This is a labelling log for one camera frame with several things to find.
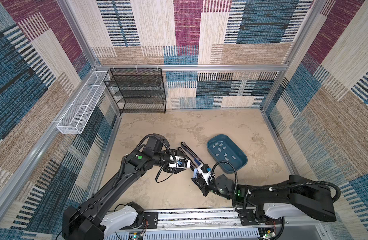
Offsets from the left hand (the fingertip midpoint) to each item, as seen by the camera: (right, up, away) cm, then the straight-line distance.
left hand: (185, 157), depth 72 cm
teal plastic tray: (+23, +1, +27) cm, 36 cm away
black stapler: (+4, -9, +17) cm, 19 cm away
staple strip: (+25, -3, +23) cm, 34 cm away
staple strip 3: (+26, -6, +22) cm, 34 cm away
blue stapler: (+6, -5, +21) cm, 23 cm away
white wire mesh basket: (-51, +17, -2) cm, 54 cm away
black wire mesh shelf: (-35, +40, +38) cm, 66 cm away
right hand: (+5, -13, +6) cm, 15 cm away
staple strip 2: (+30, -5, +22) cm, 38 cm away
